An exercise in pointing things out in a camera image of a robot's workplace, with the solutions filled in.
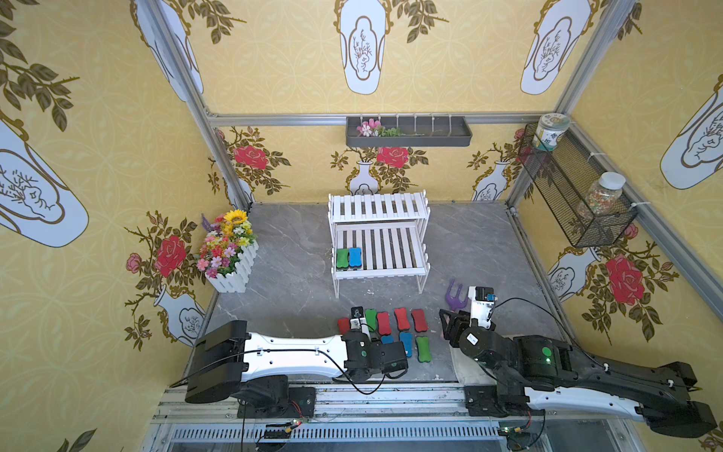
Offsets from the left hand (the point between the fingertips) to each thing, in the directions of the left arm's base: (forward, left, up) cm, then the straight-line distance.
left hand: (364, 345), depth 78 cm
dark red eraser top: (+9, -18, -6) cm, 21 cm away
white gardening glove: (-7, -29, -4) cm, 30 cm away
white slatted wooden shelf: (+36, -10, +7) cm, 38 cm away
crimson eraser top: (+8, -6, -5) cm, 11 cm away
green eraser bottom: (+23, +6, +8) cm, 25 cm away
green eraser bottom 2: (0, -17, -4) cm, 18 cm away
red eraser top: (+9, -12, -5) cm, 16 cm away
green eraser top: (+9, -2, -5) cm, 11 cm away
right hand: (+4, -21, +11) cm, 24 cm away
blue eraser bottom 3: (+3, -13, -5) cm, 14 cm away
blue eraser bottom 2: (+3, -7, -5) cm, 9 cm away
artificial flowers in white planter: (+26, +41, +10) cm, 49 cm away
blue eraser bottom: (+25, +2, +7) cm, 26 cm away
